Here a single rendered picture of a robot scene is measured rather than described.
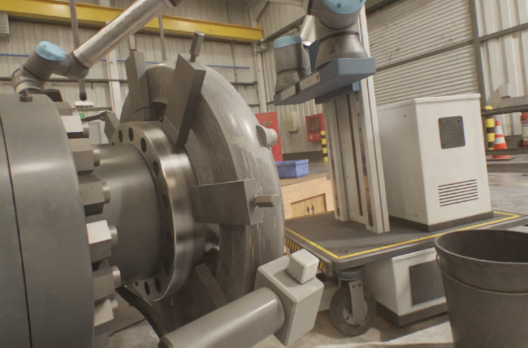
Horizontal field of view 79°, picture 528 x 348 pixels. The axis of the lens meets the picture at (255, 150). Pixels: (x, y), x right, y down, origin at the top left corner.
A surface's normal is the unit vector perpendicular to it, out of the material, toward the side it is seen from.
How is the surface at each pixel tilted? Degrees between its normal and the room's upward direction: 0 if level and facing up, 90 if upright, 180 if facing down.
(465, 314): 93
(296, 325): 113
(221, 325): 36
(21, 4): 90
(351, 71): 90
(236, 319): 45
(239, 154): 76
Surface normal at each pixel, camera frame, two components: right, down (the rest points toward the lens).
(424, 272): 0.27, -0.03
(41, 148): 0.48, -0.60
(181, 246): 0.65, 0.22
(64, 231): 0.63, -0.18
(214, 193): -0.75, 0.09
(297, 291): 0.15, -0.94
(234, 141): 0.07, -0.31
